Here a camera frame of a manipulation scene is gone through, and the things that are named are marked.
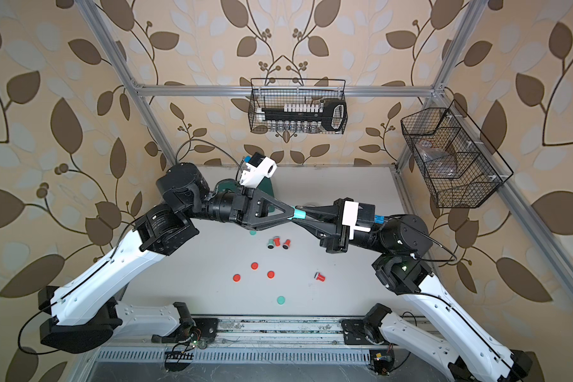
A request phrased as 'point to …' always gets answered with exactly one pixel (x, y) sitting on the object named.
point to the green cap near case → (253, 232)
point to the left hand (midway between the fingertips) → (284, 215)
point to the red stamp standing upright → (278, 241)
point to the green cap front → (281, 300)
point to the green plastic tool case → (265, 186)
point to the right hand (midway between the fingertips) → (294, 210)
